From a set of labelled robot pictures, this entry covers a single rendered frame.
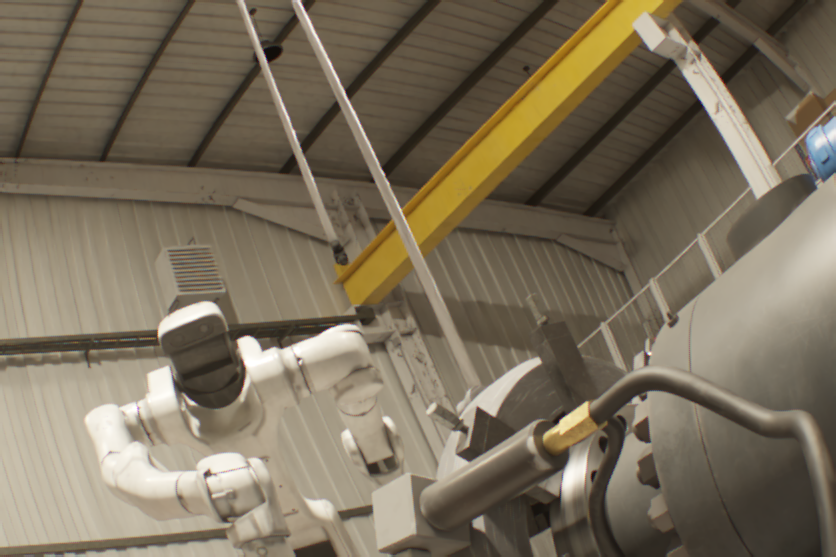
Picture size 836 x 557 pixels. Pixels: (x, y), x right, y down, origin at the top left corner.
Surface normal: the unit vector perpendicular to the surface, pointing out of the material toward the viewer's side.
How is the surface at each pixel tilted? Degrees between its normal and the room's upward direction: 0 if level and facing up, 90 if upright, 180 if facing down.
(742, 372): 68
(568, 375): 90
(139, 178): 90
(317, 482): 90
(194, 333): 141
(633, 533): 91
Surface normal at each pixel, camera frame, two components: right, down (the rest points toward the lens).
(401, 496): -0.79, -0.33
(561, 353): 0.61, -0.53
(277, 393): 0.26, 0.33
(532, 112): -0.76, 0.05
